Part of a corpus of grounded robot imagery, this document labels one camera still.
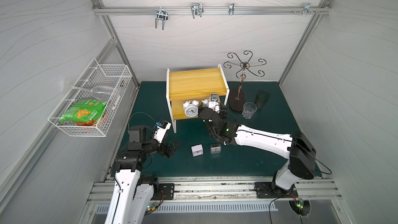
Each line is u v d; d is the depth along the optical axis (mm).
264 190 746
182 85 752
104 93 658
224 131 581
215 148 839
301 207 715
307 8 765
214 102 636
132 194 458
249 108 1015
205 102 776
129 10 775
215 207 703
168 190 733
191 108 779
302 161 418
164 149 621
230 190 749
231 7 722
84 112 544
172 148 629
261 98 973
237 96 1072
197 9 765
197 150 822
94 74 731
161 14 782
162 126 626
